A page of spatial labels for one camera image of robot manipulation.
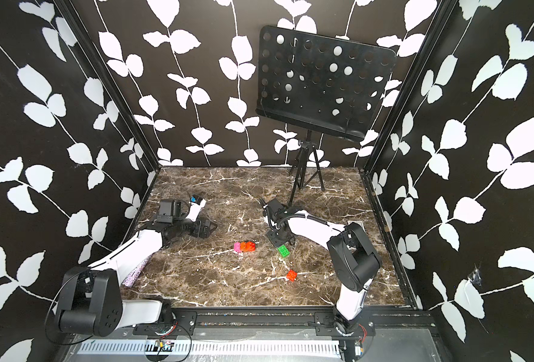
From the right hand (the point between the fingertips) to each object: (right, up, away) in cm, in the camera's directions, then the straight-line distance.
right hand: (275, 236), depth 91 cm
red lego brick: (+6, -13, -7) cm, 16 cm away
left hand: (-27, +7, -2) cm, 28 cm away
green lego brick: (+3, -6, -1) cm, 7 cm away
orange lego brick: (-11, -4, -2) cm, 12 cm away
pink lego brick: (-16, -4, -2) cm, 16 cm away
